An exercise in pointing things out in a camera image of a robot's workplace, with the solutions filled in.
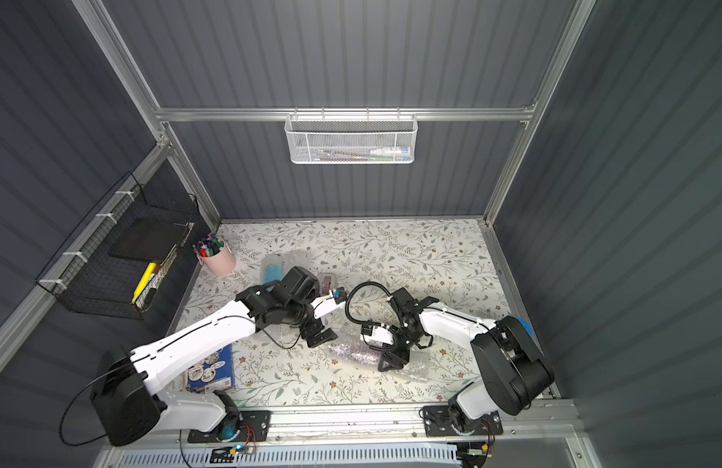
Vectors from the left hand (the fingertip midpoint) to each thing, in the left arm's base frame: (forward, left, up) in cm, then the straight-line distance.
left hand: (331, 324), depth 77 cm
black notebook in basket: (+18, +48, +15) cm, 53 cm away
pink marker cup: (+26, +41, -3) cm, 49 cm away
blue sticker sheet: (-9, +33, -12) cm, 36 cm away
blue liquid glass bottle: (+24, +23, -9) cm, 35 cm away
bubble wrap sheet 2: (+30, +14, -10) cm, 35 cm away
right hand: (-5, -15, -12) cm, 20 cm away
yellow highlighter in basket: (+9, +45, +12) cm, 48 cm away
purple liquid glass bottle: (-4, -6, -8) cm, 11 cm away
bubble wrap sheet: (+28, +19, -9) cm, 35 cm away
